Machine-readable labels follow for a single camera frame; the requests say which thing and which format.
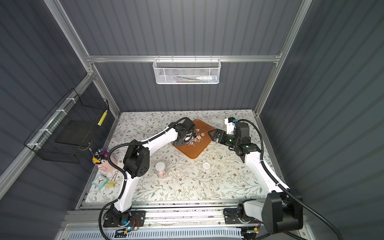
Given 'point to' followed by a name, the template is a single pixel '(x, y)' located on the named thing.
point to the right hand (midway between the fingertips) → (216, 134)
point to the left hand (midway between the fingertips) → (177, 137)
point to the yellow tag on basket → (102, 118)
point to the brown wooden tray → (195, 151)
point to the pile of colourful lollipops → (198, 138)
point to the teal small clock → (100, 181)
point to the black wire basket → (71, 126)
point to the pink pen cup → (100, 159)
